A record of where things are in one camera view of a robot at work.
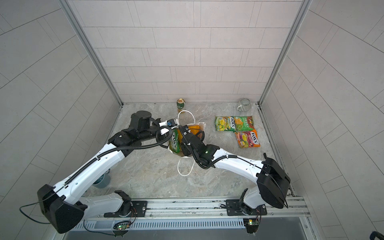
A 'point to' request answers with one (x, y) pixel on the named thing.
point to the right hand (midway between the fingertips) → (184, 142)
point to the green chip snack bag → (244, 123)
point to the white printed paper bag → (203, 124)
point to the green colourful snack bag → (225, 123)
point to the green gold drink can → (180, 104)
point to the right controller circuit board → (252, 225)
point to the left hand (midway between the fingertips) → (177, 124)
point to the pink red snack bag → (248, 139)
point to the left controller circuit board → (123, 227)
